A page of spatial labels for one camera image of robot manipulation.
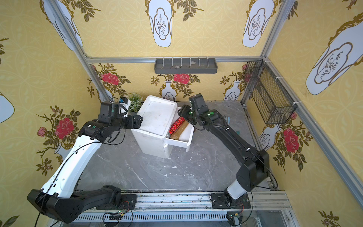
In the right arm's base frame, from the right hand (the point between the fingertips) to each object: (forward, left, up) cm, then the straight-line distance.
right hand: (177, 115), depth 78 cm
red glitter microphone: (+1, -1, -8) cm, 8 cm away
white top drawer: (-13, -5, -5) cm, 14 cm away
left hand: (-4, +22, +2) cm, 23 cm away
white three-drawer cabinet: (+1, +10, -3) cm, 11 cm away
